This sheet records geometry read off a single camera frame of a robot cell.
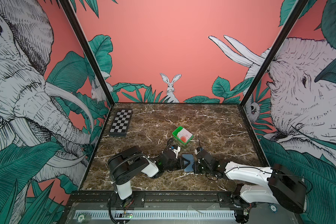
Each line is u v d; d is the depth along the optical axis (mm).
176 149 833
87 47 839
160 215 701
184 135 956
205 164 651
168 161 701
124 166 481
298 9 700
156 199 749
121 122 1039
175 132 985
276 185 423
